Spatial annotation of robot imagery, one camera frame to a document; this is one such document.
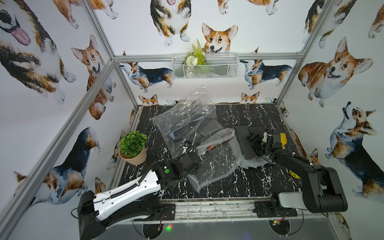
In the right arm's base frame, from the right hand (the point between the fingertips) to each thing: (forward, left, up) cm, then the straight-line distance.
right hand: (247, 139), depth 91 cm
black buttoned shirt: (+5, +28, +7) cm, 30 cm away
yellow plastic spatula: (+5, -27, -10) cm, 29 cm away
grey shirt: (-13, -2, -3) cm, 14 cm away
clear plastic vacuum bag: (-4, +16, -9) cm, 19 cm away
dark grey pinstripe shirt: (-6, +1, 0) cm, 6 cm away
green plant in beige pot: (-9, +65, +7) cm, 66 cm away
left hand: (-16, +30, +8) cm, 35 cm away
